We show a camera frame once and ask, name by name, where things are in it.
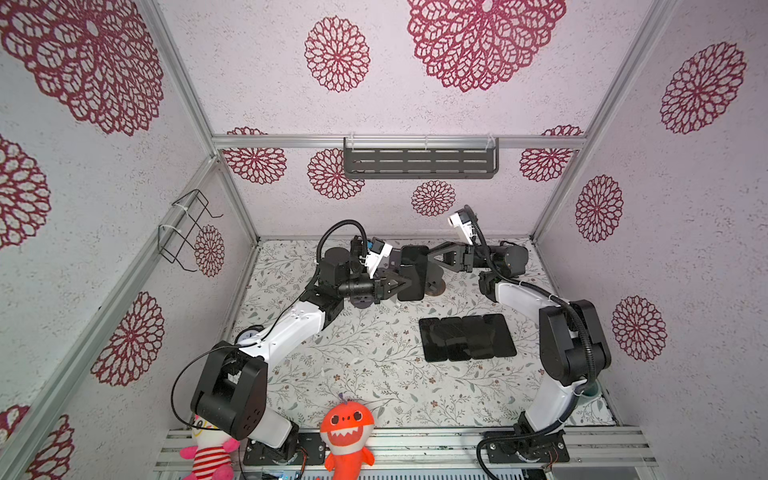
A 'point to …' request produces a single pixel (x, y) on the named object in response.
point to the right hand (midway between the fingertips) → (429, 260)
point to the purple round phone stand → (362, 301)
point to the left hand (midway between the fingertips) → (408, 286)
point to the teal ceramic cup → (592, 391)
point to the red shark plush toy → (346, 430)
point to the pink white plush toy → (211, 452)
